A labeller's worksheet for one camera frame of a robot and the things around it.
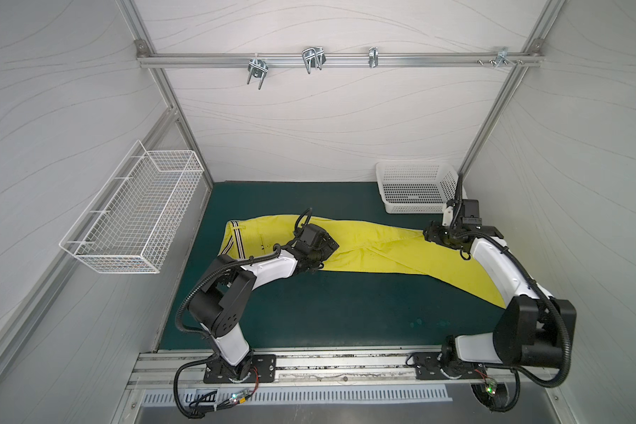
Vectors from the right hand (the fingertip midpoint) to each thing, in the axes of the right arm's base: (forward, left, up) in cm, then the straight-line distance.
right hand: (435, 231), depth 87 cm
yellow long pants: (0, +24, -13) cm, 27 cm away
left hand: (-5, +34, -7) cm, 35 cm away
